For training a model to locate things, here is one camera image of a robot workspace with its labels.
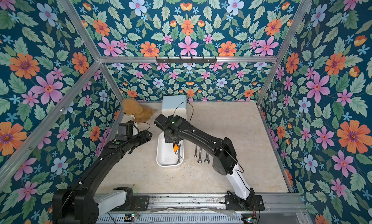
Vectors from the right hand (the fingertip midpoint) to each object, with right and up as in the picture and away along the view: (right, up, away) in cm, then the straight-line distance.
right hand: (172, 137), depth 83 cm
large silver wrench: (+21, -15, +7) cm, 27 cm away
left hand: (-14, +2, +1) cm, 14 cm away
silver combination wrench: (+3, -13, +6) cm, 15 cm away
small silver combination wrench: (+14, -11, +8) cm, 20 cm away
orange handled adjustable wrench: (+3, -6, -3) cm, 7 cm away
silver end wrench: (+16, -14, +6) cm, 22 cm away
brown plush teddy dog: (-29, +18, +11) cm, 35 cm away
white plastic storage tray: (-6, -13, +8) cm, 16 cm away
